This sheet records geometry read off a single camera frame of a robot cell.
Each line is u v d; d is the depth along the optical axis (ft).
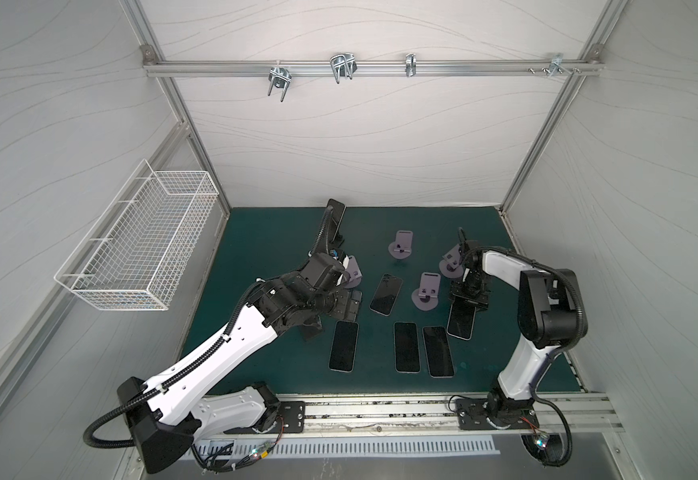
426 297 2.97
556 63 2.51
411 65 2.57
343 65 2.51
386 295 3.15
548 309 1.66
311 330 2.90
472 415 2.40
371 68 2.52
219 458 2.27
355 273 3.14
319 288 1.72
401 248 3.42
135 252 2.25
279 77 2.58
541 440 2.37
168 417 1.23
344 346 2.81
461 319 2.95
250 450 2.26
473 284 2.67
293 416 2.41
